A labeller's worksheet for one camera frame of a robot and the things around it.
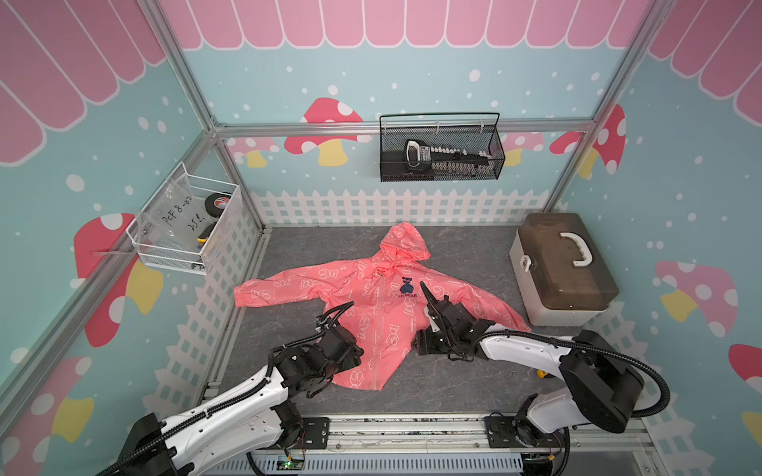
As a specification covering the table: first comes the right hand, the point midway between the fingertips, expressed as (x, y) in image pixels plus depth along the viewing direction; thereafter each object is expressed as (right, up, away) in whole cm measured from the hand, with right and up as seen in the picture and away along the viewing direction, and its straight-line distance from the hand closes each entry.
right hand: (419, 344), depth 87 cm
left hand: (-19, -2, -7) cm, 21 cm away
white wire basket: (-54, +25, -21) cm, 63 cm away
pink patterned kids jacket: (-12, +11, +7) cm, 18 cm away
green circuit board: (-33, -25, -14) cm, 44 cm away
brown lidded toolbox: (+46, +19, +6) cm, 50 cm away
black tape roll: (-56, +40, -7) cm, 69 cm away
